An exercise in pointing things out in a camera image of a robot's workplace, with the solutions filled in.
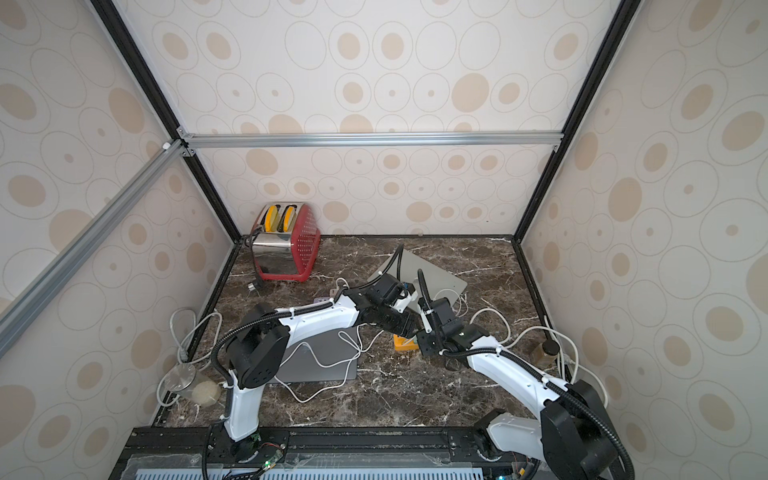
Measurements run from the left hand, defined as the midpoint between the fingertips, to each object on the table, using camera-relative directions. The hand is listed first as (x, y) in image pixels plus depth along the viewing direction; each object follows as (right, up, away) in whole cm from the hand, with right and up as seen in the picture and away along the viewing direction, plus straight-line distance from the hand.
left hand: (422, 332), depth 85 cm
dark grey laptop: (-28, -8, +3) cm, 29 cm away
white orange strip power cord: (+39, 0, +3) cm, 39 cm away
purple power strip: (-32, +7, +13) cm, 35 cm away
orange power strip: (-6, -5, +5) cm, 9 cm away
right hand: (0, -2, +1) cm, 2 cm away
